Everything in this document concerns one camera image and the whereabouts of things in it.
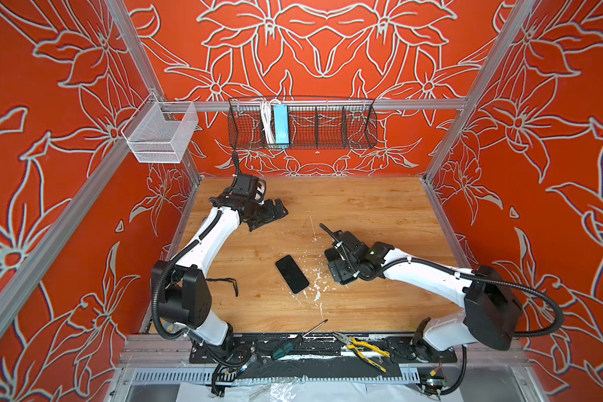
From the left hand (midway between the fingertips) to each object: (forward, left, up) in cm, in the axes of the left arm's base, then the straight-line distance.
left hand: (278, 213), depth 85 cm
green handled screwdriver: (-37, -7, -16) cm, 41 cm away
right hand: (-11, -23, -11) cm, 28 cm away
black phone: (-18, -22, -4) cm, 29 cm away
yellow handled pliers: (-34, -25, -17) cm, 46 cm away
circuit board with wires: (-42, -49, -18) cm, 67 cm away
